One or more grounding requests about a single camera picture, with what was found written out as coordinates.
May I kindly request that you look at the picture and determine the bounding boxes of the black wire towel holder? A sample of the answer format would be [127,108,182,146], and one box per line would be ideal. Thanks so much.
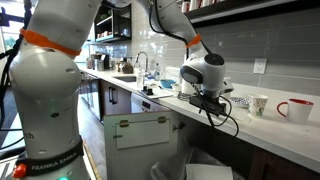
[177,92,199,102]

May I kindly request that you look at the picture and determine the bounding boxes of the patterned ceramic bowl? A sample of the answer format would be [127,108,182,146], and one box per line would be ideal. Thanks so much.
[230,97,249,108]

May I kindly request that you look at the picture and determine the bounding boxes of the white wall outlet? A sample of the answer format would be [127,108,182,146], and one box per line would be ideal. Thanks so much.
[253,58,267,74]

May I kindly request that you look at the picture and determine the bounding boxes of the blue bowl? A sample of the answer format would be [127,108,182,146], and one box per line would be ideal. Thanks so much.
[160,79,175,88]

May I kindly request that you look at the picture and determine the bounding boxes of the trash bin with liner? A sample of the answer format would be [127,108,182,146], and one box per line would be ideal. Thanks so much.
[150,147,246,180]

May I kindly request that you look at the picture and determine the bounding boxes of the chrome sink faucet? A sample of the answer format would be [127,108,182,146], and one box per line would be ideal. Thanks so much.
[134,50,150,74]

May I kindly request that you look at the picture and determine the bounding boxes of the coffee maker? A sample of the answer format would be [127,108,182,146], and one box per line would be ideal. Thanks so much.
[91,54,109,71]

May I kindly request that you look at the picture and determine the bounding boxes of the glass coffee pot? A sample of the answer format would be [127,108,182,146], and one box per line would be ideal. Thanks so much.
[117,57,134,74]

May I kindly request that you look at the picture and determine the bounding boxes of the white open cabinet door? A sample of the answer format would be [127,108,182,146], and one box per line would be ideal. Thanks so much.
[104,111,179,180]

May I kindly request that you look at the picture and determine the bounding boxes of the red and white mug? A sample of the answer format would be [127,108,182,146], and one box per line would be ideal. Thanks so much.
[277,98,314,125]

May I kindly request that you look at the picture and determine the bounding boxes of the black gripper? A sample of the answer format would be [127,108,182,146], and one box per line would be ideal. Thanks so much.
[189,95,226,116]

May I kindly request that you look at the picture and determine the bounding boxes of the white paper towel roll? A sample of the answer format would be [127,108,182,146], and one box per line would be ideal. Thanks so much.
[181,80,195,95]

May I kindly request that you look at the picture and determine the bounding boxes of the white tray with black items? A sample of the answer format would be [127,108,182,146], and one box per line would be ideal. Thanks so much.
[139,86,173,99]

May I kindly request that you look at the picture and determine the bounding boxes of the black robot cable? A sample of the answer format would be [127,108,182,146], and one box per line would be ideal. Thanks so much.
[148,0,240,138]

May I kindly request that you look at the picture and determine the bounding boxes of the clear water bottle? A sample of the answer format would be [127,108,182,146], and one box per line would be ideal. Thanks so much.
[137,67,145,90]

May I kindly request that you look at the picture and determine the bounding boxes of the dark wood cabinet door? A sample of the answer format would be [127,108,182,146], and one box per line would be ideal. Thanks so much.
[101,80,131,115]

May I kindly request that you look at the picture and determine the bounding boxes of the dark wall shelf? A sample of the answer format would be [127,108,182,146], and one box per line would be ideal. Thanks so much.
[185,0,320,27]

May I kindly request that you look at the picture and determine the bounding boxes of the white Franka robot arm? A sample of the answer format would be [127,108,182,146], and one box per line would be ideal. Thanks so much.
[9,0,232,180]

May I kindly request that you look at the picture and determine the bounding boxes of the patterned paper cup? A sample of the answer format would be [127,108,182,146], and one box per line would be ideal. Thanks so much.
[249,94,268,117]

